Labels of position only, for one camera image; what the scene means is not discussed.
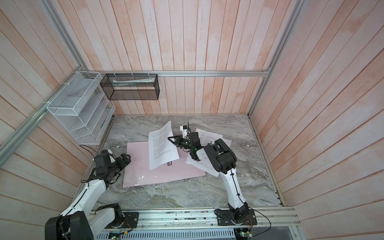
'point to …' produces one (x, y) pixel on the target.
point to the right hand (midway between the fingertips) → (167, 139)
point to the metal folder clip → (169, 163)
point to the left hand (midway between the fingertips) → (126, 162)
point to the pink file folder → (137, 171)
